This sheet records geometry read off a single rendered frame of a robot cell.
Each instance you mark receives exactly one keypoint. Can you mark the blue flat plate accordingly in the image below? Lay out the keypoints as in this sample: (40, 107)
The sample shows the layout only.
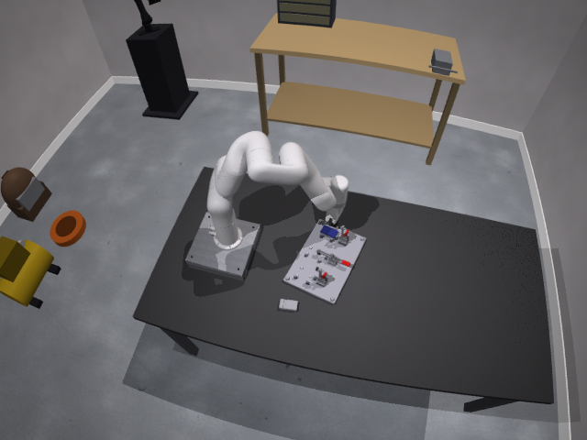
(329, 232)

